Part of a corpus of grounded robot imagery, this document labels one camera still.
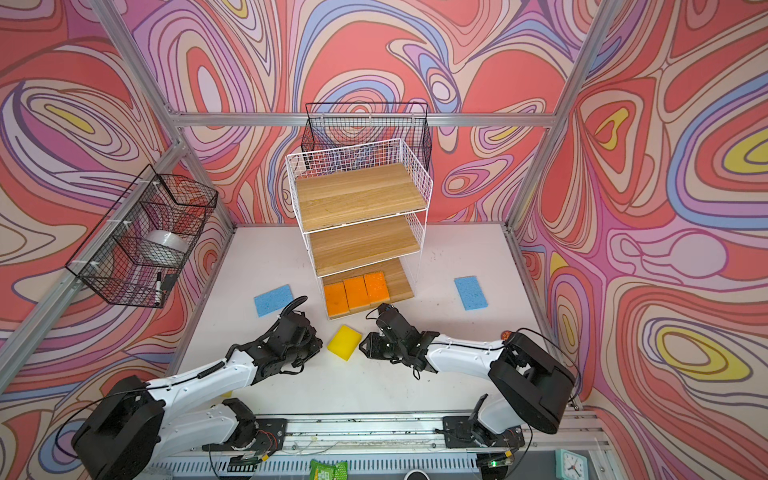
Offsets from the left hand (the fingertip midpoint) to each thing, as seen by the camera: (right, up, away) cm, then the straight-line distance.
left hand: (331, 339), depth 87 cm
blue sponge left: (-21, +10, +10) cm, 25 cm away
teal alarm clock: (+59, -24, -19) cm, 66 cm away
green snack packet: (+1, -25, -19) cm, 31 cm away
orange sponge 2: (+13, +14, +12) cm, 23 cm away
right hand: (+10, -3, -3) cm, 11 cm away
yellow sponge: (+4, -1, 0) cm, 4 cm away
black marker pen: (-40, +17, -15) cm, 45 cm away
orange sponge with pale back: (0, +10, +8) cm, 13 cm away
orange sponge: (+6, +12, +10) cm, 17 cm away
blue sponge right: (+45, +12, +12) cm, 48 cm away
